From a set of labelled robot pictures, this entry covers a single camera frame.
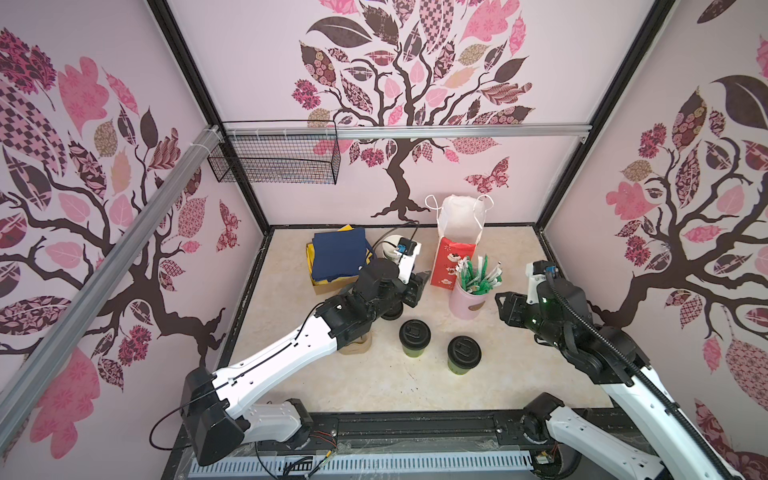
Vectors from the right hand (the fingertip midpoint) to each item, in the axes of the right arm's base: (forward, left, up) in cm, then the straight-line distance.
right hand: (504, 294), depth 69 cm
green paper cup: (-11, +10, -19) cm, 24 cm away
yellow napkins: (+31, +57, -23) cm, 69 cm away
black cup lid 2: (-3, +20, -16) cm, 26 cm away
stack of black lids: (+8, +26, -25) cm, 37 cm away
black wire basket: (+72, +74, -9) cm, 104 cm away
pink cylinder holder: (+8, +5, -20) cm, 22 cm away
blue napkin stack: (+34, +46, -25) cm, 63 cm away
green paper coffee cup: (-5, +21, -23) cm, 31 cm away
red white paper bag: (+39, +2, -18) cm, 43 cm away
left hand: (+5, +19, +2) cm, 20 cm away
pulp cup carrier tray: (-4, +36, -19) cm, 41 cm away
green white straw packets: (+15, -1, -14) cm, 21 cm away
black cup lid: (-8, +8, -16) cm, 19 cm away
